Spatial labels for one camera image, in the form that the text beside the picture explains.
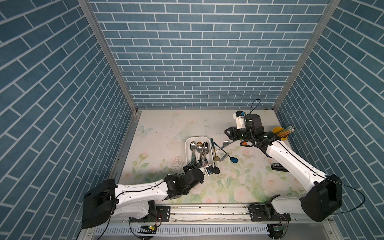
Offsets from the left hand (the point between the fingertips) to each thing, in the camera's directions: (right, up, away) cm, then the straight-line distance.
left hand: (201, 165), depth 80 cm
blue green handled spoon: (+20, 0, +12) cm, 23 cm away
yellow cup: (+50, +19, +17) cm, 56 cm away
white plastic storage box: (-2, +5, +14) cm, 15 cm away
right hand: (+15, +19, +1) cm, 24 cm away
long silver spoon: (+17, +9, +19) cm, 27 cm away
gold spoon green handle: (+9, +1, +11) cm, 15 cm away
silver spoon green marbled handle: (-5, +7, +17) cm, 19 cm away
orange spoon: (+20, +13, -10) cm, 26 cm away
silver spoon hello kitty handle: (+3, +6, +15) cm, 16 cm away
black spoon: (+9, -5, +9) cm, 14 cm away
